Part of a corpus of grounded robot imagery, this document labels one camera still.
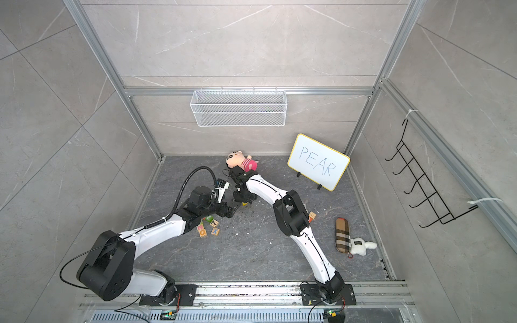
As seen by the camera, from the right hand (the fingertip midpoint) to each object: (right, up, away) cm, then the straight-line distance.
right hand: (245, 200), depth 101 cm
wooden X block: (-13, -13, -11) cm, 21 cm away
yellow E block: (0, 0, -10) cm, 11 cm away
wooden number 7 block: (-14, -9, -10) cm, 19 cm away
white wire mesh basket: (-3, +47, 0) cm, 47 cm away
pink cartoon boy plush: (-5, +22, +7) cm, 23 cm away
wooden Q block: (-18, -12, -13) cm, 25 cm away
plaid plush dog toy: (+44, -16, -17) cm, 50 cm away
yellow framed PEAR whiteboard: (+39, +19, 0) cm, 43 cm away
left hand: (-4, +3, -14) cm, 15 cm away
